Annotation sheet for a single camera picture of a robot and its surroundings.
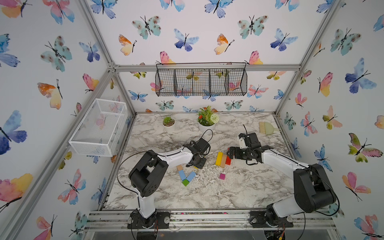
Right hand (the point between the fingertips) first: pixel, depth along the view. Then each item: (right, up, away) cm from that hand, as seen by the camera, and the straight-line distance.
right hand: (235, 152), depth 91 cm
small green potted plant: (-42, +18, +12) cm, 48 cm away
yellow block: (-23, -7, -8) cm, 26 cm away
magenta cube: (-8, -14, -2) cm, 16 cm away
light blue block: (-31, -13, -2) cm, 34 cm away
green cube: (-29, -17, -4) cm, 34 cm away
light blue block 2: (-26, -14, -2) cm, 30 cm away
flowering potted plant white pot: (-17, +20, +2) cm, 26 cm away
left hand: (-20, -6, +2) cm, 21 cm away
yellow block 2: (-9, -5, +4) cm, 11 cm away
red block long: (-4, -6, +3) cm, 8 cm away
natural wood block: (-6, -6, +3) cm, 9 cm away
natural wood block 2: (-33, -9, 0) cm, 34 cm away
